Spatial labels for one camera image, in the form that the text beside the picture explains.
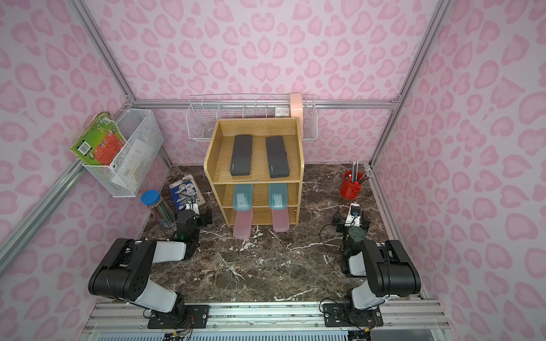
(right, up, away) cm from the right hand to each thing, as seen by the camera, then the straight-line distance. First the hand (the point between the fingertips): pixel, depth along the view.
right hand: (350, 208), depth 88 cm
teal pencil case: (-44, +5, -4) cm, 44 cm away
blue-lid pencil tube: (-78, +4, -6) cm, 78 cm away
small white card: (-28, +41, +4) cm, 50 cm away
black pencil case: (-43, +20, -10) cm, 49 cm away
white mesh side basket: (-88, +29, +4) cm, 93 cm away
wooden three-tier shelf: (-37, +17, -11) cm, 43 cm away
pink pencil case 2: (-29, -7, +8) cm, 31 cm away
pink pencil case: (-46, -8, +5) cm, 46 cm away
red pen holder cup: (+4, +7, +16) cm, 18 cm away
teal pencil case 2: (-30, +5, -4) cm, 31 cm away
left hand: (-66, +1, +5) cm, 66 cm away
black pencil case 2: (-30, +20, -9) cm, 37 cm away
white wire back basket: (-64, +42, +8) cm, 77 cm away
